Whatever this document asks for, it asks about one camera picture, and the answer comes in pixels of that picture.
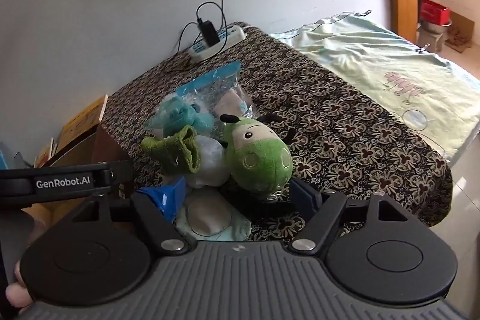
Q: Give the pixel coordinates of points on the red box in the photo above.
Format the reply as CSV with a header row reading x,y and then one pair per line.
x,y
433,10

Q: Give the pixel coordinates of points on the pale green soft pad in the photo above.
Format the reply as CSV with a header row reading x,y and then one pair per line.
x,y
210,217

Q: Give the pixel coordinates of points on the white power strip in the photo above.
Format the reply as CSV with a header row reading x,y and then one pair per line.
x,y
221,39

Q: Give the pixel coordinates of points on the yellow book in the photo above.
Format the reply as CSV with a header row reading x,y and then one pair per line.
x,y
84,121

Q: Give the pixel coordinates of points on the green bug plush toy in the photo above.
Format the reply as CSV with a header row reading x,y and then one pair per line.
x,y
258,155

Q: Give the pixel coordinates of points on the white stool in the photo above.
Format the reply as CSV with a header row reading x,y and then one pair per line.
x,y
431,40

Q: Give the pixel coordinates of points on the green fuzzy cloth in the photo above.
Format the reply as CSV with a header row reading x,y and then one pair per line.
x,y
172,149

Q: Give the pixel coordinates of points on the person's left hand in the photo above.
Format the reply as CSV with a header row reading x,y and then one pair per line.
x,y
18,290

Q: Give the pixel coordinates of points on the cardboard box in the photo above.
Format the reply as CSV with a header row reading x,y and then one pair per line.
x,y
108,147

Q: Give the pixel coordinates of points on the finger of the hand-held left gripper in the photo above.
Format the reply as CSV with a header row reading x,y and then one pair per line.
x,y
122,177

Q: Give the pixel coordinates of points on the brown cardboard carton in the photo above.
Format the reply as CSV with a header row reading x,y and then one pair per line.
x,y
459,31

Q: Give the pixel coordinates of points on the clear zip bag blue strip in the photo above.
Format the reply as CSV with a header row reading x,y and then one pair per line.
x,y
221,87

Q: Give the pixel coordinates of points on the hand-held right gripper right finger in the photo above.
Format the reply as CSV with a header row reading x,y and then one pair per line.
x,y
304,202

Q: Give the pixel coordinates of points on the black charger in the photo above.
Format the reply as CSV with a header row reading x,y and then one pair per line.
x,y
208,31

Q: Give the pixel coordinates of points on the illustrated picture book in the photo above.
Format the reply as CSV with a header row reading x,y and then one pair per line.
x,y
47,153

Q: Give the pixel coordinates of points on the light green blanket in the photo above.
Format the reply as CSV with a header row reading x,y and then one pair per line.
x,y
378,69

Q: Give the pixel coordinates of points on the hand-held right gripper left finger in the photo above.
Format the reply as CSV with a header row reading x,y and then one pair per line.
x,y
165,202

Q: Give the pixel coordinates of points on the white soft pouch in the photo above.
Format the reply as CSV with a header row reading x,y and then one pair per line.
x,y
212,162

